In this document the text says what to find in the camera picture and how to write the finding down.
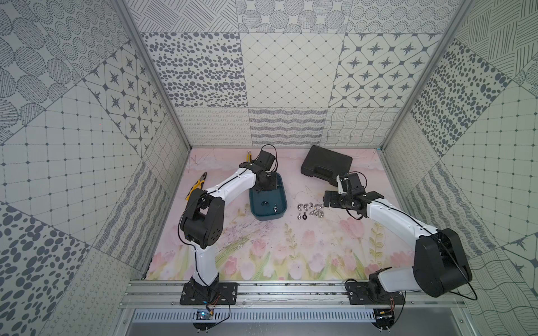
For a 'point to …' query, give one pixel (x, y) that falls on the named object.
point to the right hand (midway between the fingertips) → (334, 201)
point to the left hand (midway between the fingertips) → (273, 182)
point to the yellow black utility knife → (248, 155)
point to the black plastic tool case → (325, 164)
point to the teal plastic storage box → (269, 204)
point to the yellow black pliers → (197, 185)
